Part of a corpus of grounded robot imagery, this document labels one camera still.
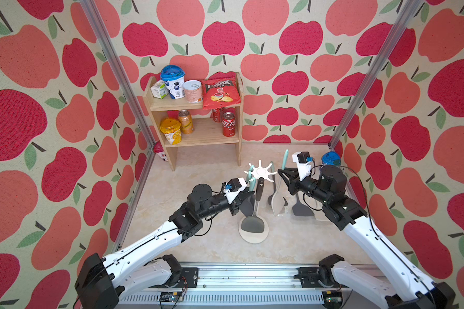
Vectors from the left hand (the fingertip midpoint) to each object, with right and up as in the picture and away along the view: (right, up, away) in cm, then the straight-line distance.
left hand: (252, 194), depth 65 cm
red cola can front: (-9, +29, +24) cm, 38 cm away
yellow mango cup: (-35, +26, +21) cm, 48 cm away
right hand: (+12, +7, +6) cm, 15 cm away
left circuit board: (-31, -41, +8) cm, 52 cm away
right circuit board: (+31, -41, +7) cm, 52 cm away
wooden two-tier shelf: (-20, +26, +33) cm, 47 cm away
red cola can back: (-14, +35, +33) cm, 50 cm away
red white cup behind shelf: (-48, +18, +40) cm, 66 cm away
